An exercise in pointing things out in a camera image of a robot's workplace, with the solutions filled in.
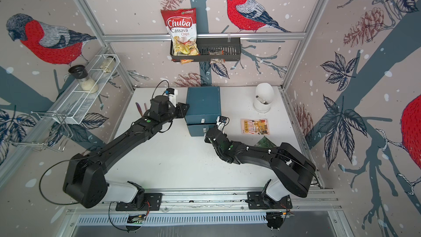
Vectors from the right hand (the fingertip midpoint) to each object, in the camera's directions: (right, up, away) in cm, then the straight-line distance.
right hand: (208, 129), depth 86 cm
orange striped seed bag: (+29, -1, +13) cm, 32 cm away
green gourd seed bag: (+33, -9, +6) cm, 34 cm away
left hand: (-8, +13, -4) cm, 16 cm away
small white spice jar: (-53, +35, -1) cm, 63 cm away
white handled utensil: (+32, +16, +11) cm, 37 cm away
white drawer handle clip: (-2, +5, -5) cm, 8 cm away
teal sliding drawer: (-4, 0, -1) cm, 5 cm away
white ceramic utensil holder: (+36, +21, +15) cm, 44 cm away
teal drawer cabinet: (-2, +13, -2) cm, 13 cm away
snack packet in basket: (+4, +38, +4) cm, 38 cm away
